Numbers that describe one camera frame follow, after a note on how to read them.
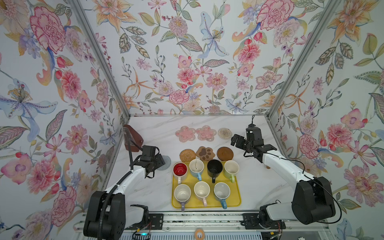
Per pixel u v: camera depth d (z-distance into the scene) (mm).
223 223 749
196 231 708
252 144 681
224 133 1100
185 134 1107
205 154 983
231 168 860
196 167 904
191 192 749
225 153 981
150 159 687
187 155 980
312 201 421
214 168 892
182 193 831
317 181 436
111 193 434
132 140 939
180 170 899
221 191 821
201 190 823
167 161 955
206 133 1104
